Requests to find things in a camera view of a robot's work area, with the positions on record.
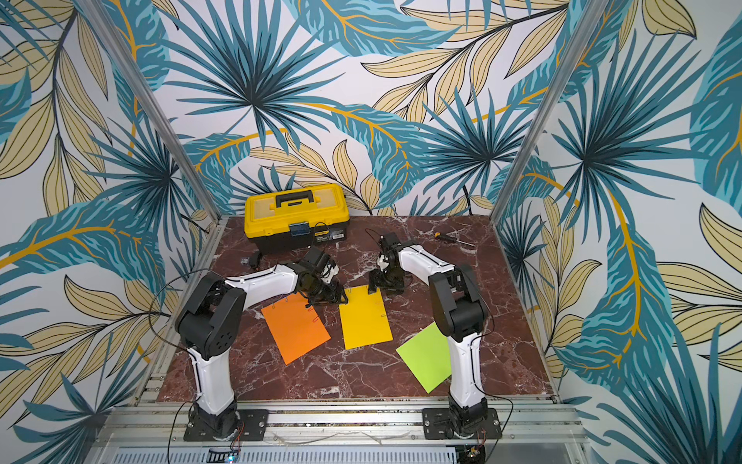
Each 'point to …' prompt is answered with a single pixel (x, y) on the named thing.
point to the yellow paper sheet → (364, 318)
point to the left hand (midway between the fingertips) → (341, 303)
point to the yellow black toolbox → (297, 217)
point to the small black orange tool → (439, 236)
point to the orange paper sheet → (296, 329)
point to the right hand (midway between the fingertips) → (379, 290)
